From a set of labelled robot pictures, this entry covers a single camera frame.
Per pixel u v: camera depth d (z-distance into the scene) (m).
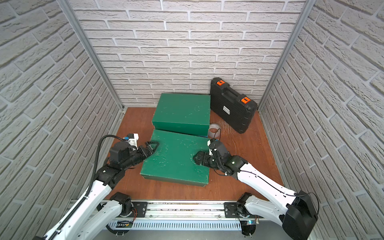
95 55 0.90
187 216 0.73
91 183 0.49
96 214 0.55
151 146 0.67
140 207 0.74
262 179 0.48
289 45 0.83
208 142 0.75
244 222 0.71
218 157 0.60
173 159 0.76
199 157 0.68
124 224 0.72
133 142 0.69
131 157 0.63
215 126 1.03
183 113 0.85
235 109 0.92
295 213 0.38
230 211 0.74
